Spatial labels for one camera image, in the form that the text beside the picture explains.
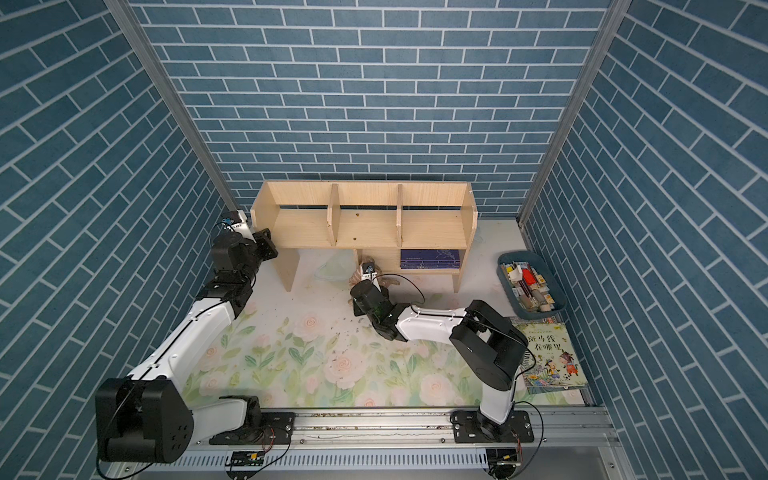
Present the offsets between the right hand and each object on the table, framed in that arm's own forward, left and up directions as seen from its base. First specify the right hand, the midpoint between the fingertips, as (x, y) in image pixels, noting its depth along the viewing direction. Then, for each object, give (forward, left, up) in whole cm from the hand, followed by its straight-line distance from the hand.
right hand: (363, 291), depth 90 cm
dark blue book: (+9, -19, +7) cm, 22 cm away
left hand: (+6, +23, +19) cm, 31 cm away
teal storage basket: (+10, -55, -7) cm, 56 cm away
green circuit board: (-43, +23, -11) cm, 50 cm away
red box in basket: (+14, -54, -6) cm, 56 cm away
